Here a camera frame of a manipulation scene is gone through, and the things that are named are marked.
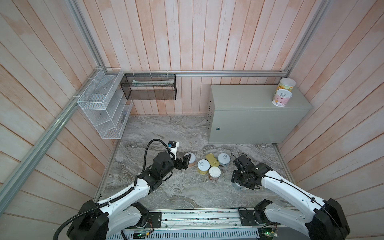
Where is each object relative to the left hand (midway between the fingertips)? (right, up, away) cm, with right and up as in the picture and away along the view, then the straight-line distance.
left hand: (184, 155), depth 80 cm
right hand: (+30, -14, +3) cm, 34 cm away
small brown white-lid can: (+17, -11, +3) cm, 21 cm away
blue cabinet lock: (+21, +15, +10) cm, 28 cm away
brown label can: (+5, -4, +10) cm, 12 cm away
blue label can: (+24, -4, +10) cm, 27 cm away
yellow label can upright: (+11, -7, +6) cm, 15 cm away
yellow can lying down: (+17, -5, +9) cm, 20 cm away
